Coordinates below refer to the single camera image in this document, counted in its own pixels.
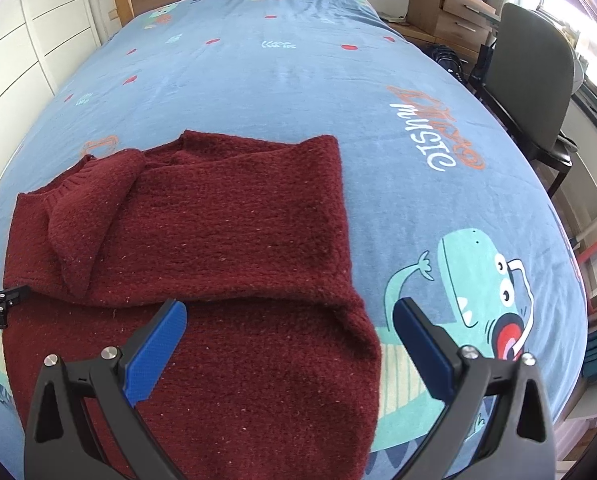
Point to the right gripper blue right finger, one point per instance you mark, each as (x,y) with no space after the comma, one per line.
(518,441)

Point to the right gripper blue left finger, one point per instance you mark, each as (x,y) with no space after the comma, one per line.
(60,439)

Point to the dark red knit sweater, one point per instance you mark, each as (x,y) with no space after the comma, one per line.
(276,375)

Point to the white wardrobe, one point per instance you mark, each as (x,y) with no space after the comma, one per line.
(42,42)

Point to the blue cartoon print bedsheet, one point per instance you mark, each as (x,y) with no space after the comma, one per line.
(441,205)

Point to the dark grey office chair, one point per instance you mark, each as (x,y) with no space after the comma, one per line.
(526,79)

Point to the dark bag on floor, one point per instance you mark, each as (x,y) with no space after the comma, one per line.
(448,59)

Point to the wooden drawer cabinet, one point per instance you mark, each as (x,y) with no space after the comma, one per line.
(462,25)

